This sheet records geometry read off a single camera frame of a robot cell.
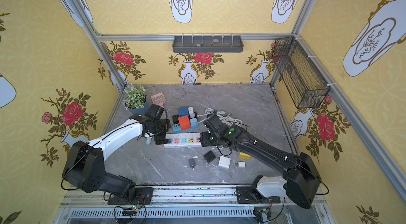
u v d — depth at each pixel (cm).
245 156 82
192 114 97
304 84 75
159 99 113
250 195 66
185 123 92
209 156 84
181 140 90
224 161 82
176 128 94
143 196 73
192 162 84
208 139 70
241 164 82
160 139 76
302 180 40
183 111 95
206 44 92
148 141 90
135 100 92
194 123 95
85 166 43
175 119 96
